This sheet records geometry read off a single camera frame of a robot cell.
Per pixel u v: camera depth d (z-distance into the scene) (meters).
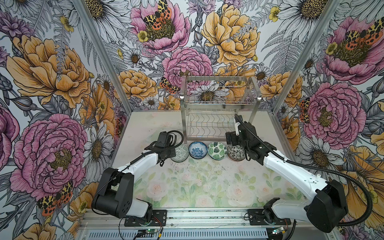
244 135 0.62
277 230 0.72
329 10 0.73
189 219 0.76
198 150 0.96
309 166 0.46
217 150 0.96
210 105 1.08
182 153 0.94
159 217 0.74
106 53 0.89
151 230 0.71
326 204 0.39
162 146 0.70
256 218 0.74
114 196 0.43
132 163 0.51
